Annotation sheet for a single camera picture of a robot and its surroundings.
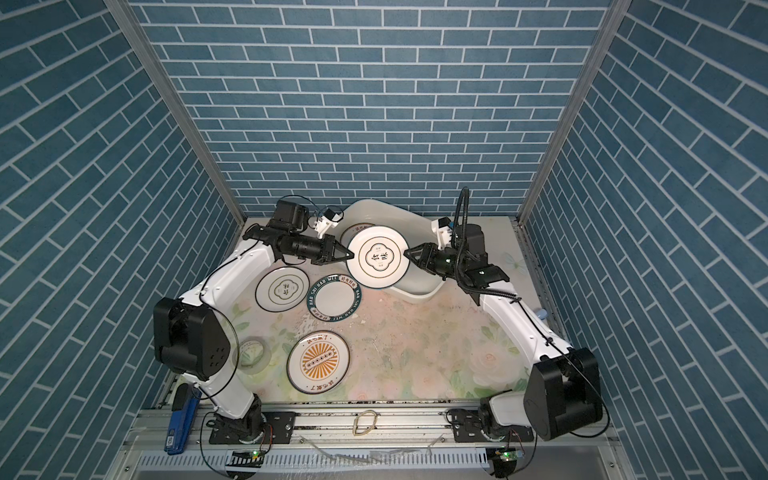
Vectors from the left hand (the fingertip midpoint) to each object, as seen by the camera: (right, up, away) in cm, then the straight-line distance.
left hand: (351, 255), depth 80 cm
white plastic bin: (+20, -11, +22) cm, 32 cm away
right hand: (+15, +1, -2) cm, 15 cm away
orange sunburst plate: (-5, +8, +35) cm, 36 cm away
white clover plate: (+8, -1, +1) cm, 8 cm away
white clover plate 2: (-27, -12, +20) cm, 36 cm away
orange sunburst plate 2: (-10, -31, +4) cm, 33 cm away
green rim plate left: (-9, -15, +18) cm, 24 cm away
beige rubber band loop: (+2, -43, -6) cm, 43 cm away
